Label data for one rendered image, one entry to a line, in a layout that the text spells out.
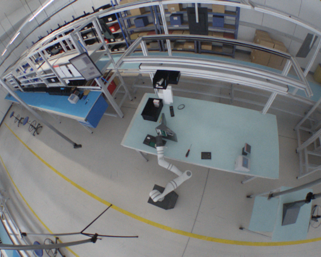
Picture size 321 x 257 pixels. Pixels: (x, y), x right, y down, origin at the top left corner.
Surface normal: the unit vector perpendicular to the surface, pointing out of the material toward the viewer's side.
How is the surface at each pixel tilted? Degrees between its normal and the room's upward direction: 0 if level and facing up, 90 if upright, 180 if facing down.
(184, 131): 0
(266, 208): 0
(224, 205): 0
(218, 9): 90
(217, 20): 90
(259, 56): 90
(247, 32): 90
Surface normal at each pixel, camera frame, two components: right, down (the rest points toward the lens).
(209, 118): -0.18, -0.50
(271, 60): -0.32, 0.84
